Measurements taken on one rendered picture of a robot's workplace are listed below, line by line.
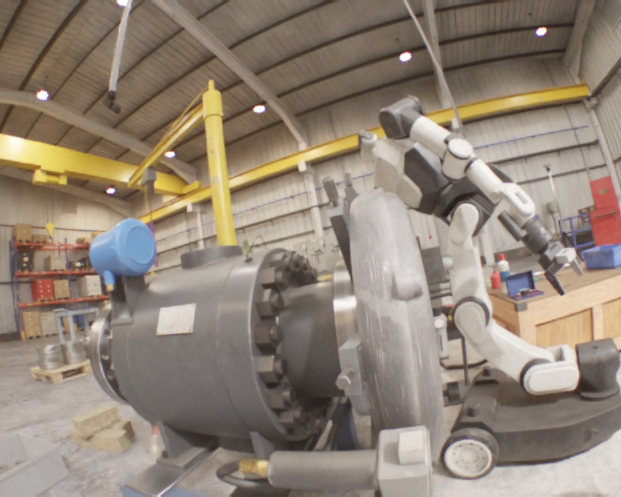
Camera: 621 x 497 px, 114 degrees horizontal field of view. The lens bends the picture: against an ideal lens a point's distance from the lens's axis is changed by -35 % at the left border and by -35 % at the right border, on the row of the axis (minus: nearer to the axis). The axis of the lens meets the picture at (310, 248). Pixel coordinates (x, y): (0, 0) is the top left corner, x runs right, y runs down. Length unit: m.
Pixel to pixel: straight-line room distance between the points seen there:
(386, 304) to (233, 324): 0.35
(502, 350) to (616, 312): 0.97
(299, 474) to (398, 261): 0.41
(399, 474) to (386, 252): 0.36
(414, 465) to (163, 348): 0.63
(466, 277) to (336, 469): 0.81
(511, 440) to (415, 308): 0.75
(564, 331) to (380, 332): 1.39
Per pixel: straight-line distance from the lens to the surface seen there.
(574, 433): 1.17
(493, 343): 1.15
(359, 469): 0.55
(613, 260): 2.07
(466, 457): 1.15
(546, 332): 1.73
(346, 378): 0.43
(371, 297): 0.51
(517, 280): 1.81
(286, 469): 0.59
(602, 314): 1.89
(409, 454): 0.49
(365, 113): 13.06
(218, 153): 4.84
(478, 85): 13.45
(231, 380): 0.72
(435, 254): 0.87
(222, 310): 0.73
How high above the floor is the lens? 0.78
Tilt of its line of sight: 5 degrees up
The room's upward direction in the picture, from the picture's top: 10 degrees counter-clockwise
